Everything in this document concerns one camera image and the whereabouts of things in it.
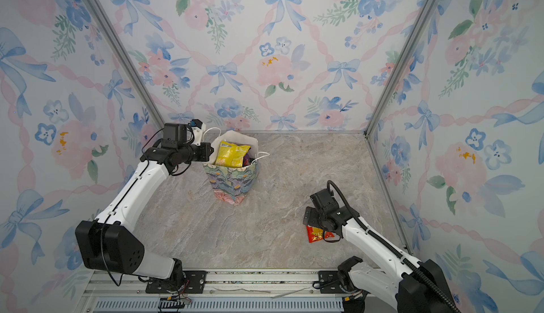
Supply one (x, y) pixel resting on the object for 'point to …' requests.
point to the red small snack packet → (315, 234)
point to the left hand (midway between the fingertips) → (213, 147)
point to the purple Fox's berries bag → (246, 160)
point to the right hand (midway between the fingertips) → (314, 218)
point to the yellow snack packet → (231, 155)
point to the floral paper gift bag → (232, 185)
